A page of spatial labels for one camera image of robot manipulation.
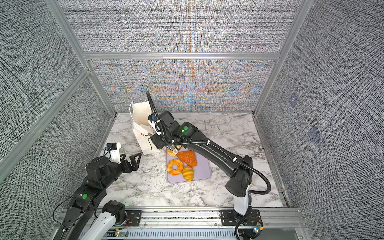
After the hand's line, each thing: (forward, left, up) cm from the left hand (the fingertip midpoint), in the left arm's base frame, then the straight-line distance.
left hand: (134, 154), depth 72 cm
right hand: (+7, -11, +5) cm, 14 cm away
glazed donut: (+5, -18, -19) cm, 27 cm away
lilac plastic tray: (-1, -34, -21) cm, 40 cm away
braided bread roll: (+10, -16, -18) cm, 26 cm away
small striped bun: (-3, -26, -18) cm, 32 cm away
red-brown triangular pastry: (+7, -27, -17) cm, 32 cm away
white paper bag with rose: (+32, +3, -2) cm, 32 cm away
